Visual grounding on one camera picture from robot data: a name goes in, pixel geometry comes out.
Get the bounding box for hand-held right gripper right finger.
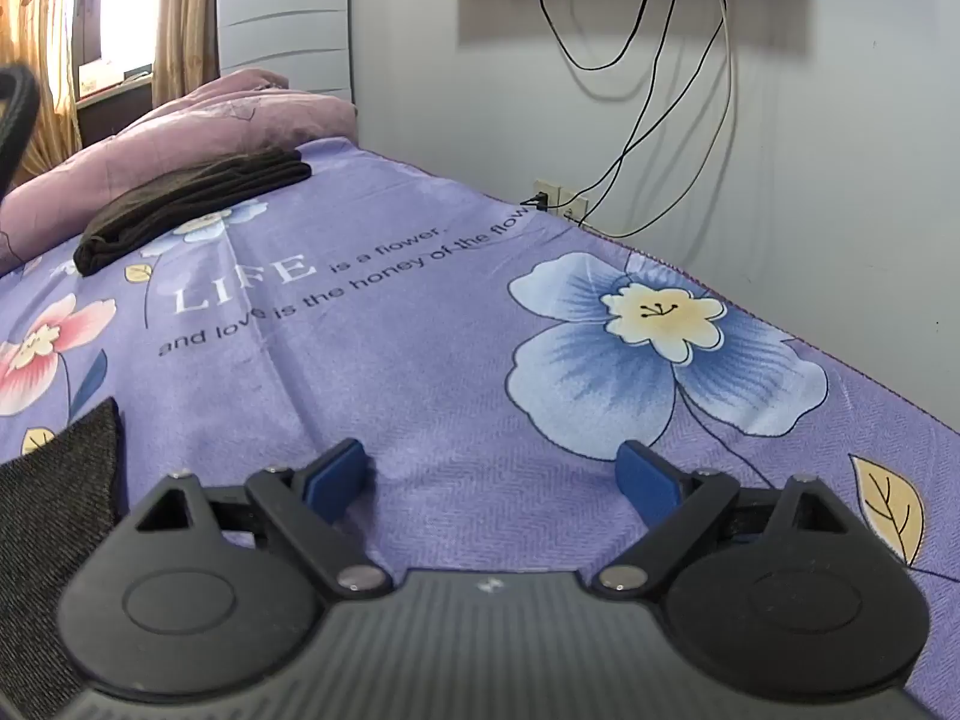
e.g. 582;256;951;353
592;440;853;598

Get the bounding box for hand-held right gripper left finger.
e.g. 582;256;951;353
132;439;395;602

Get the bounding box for dark grey pants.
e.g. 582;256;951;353
0;396;125;703

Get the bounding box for folded dark brown pants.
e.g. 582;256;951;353
73;148;313;277

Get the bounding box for purple floral bed sheet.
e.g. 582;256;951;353
0;136;960;720

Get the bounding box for pink quilt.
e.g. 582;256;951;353
0;67;360;275

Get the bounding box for white drawer cabinet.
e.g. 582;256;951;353
216;0;354;103

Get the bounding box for small box on windowsill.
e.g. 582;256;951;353
78;58;125;96

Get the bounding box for tan curtain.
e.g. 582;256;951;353
0;0;85;175
152;0;221;110

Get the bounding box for window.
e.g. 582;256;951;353
71;0;167;85

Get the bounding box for black hanging cable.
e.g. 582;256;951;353
525;0;688;209

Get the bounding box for black looped cable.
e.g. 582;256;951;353
531;0;661;73

